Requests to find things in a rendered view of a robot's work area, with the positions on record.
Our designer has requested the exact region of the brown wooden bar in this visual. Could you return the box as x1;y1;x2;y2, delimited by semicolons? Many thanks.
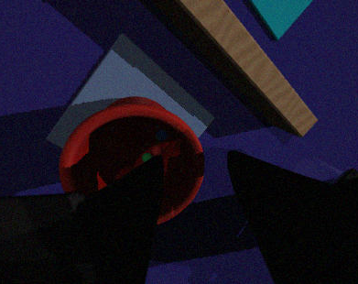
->
151;0;318;137

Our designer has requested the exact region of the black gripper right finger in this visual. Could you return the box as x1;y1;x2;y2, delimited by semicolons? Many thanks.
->
227;150;358;284

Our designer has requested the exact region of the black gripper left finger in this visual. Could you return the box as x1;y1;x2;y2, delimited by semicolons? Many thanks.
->
0;155;164;284

